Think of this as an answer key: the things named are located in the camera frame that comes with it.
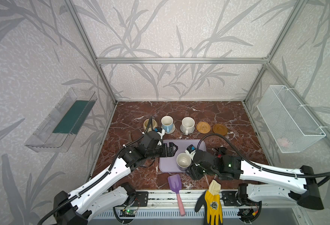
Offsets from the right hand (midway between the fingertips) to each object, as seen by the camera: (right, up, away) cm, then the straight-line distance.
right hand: (189, 164), depth 72 cm
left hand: (-8, +10, +1) cm, 12 cm away
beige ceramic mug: (-21, +19, +24) cm, 37 cm away
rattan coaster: (+14, +16, +31) cm, 38 cm away
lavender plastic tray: (-11, -6, +16) cm, 20 cm away
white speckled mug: (+3, +18, +29) cm, 34 cm away
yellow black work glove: (+12, -19, +1) cm, 22 cm away
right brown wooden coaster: (+26, +15, +30) cm, 43 cm away
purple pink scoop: (-7, -13, +7) cm, 16 cm away
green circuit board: (-31, -25, -1) cm, 40 cm away
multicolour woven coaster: (-8, +14, +30) cm, 34 cm away
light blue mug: (-13, +19, +24) cm, 34 cm away
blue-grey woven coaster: (-2, +14, +30) cm, 33 cm away
